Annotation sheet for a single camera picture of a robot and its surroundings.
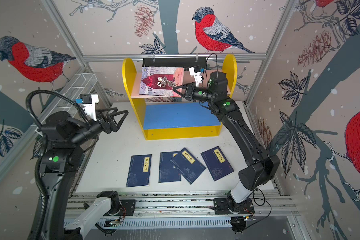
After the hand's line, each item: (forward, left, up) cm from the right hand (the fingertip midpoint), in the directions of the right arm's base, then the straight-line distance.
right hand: (170, 92), depth 62 cm
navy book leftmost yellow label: (-18, +22, -45) cm, 53 cm away
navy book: (-18, +4, -45) cm, 48 cm away
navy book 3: (-11, -24, -47) cm, 54 cm away
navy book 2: (-14, -7, -45) cm, 47 cm away
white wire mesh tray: (+22, +60, -12) cm, 65 cm away
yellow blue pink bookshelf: (+13, +6, -32) cm, 35 cm away
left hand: (-12, +18, +1) cm, 21 cm away
